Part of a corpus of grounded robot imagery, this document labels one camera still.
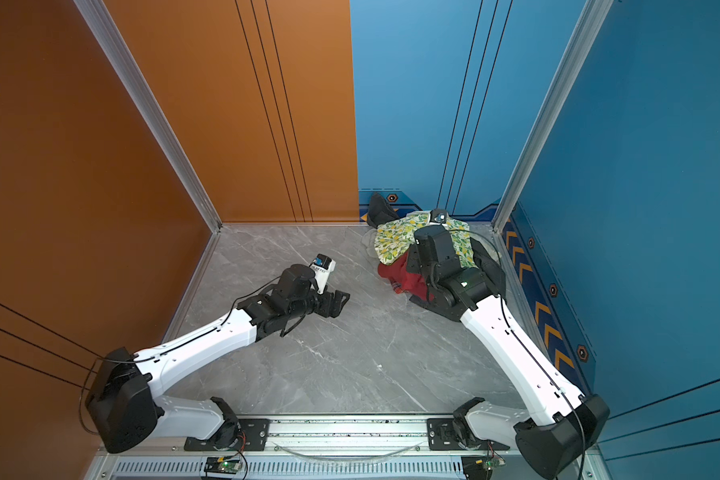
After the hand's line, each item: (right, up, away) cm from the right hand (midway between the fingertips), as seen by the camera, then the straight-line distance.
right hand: (417, 246), depth 74 cm
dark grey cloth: (-8, +15, +44) cm, 47 cm away
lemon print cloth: (-4, +3, +32) cm, 32 cm away
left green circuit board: (-48, -52, -3) cm, 71 cm away
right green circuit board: (+17, -51, -4) cm, 54 cm away
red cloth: (-3, -9, +1) cm, 9 cm away
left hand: (-20, -12, +7) cm, 24 cm away
